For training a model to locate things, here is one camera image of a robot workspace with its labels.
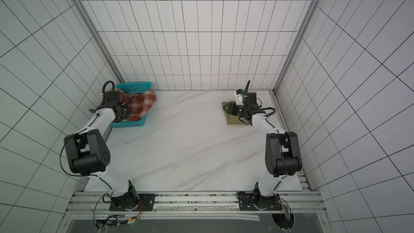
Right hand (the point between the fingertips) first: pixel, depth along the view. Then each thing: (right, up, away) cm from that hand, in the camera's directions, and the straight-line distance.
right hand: (226, 106), depth 92 cm
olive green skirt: (+2, -7, -11) cm, 13 cm away
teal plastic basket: (-70, +13, +30) cm, 78 cm away
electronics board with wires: (-57, -52, -22) cm, 80 cm away
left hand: (-59, -6, 0) cm, 59 cm away
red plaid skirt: (-58, +2, +18) cm, 61 cm away
